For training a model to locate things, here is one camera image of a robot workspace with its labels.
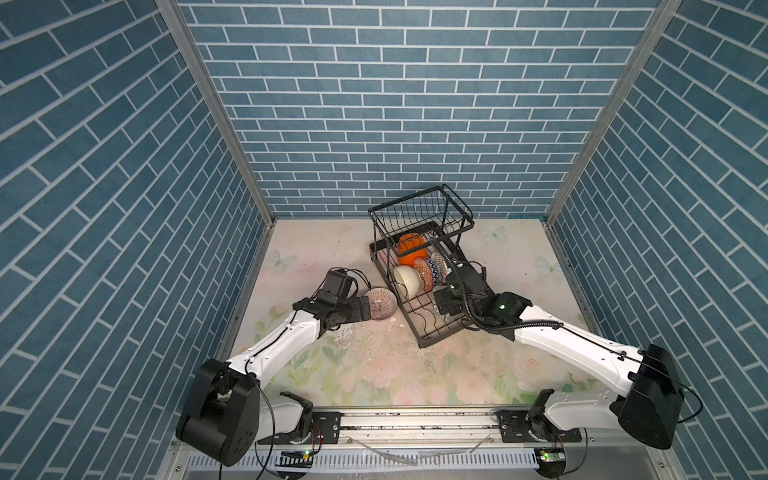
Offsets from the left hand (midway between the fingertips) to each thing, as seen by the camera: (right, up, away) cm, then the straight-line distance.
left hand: (358, 308), depth 87 cm
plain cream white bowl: (+15, +8, +3) cm, 17 cm away
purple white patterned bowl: (+7, 0, +6) cm, 10 cm away
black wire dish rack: (+24, +29, +9) cm, 38 cm away
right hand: (+26, +8, -6) cm, 28 cm away
